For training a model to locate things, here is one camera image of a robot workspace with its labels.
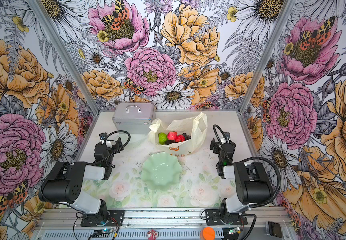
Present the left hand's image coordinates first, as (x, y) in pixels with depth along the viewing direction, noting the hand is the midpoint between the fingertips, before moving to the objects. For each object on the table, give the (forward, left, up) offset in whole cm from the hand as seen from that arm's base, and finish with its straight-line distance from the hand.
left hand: (113, 142), depth 94 cm
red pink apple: (+4, -36, 0) cm, 36 cm away
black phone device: (-45, -84, -6) cm, 96 cm away
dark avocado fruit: (+3, -33, -4) cm, 34 cm away
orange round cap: (-47, -51, +2) cm, 69 cm away
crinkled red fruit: (+4, -41, -2) cm, 42 cm away
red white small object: (-47, -28, -3) cm, 54 cm away
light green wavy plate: (-16, -30, -8) cm, 34 cm away
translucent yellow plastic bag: (-10, -41, +7) cm, 42 cm away
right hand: (-1, -66, 0) cm, 66 cm away
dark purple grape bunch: (+5, -46, -2) cm, 46 cm away
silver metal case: (+14, -13, +7) cm, 20 cm away
